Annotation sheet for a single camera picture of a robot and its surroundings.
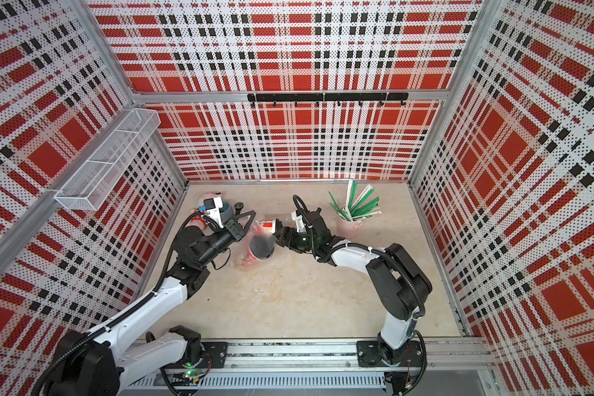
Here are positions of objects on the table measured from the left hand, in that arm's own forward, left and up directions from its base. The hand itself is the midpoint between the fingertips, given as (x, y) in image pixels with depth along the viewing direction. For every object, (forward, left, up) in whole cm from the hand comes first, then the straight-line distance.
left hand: (259, 213), depth 73 cm
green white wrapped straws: (+15, -34, -17) cm, 41 cm away
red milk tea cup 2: (-2, -1, -4) cm, 5 cm away
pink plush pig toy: (+27, +29, -23) cm, 46 cm away
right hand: (0, -4, -15) cm, 16 cm away
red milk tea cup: (-6, 0, -8) cm, 11 cm away
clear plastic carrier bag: (-8, +7, -15) cm, 19 cm away
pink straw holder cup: (+9, -31, -23) cm, 39 cm away
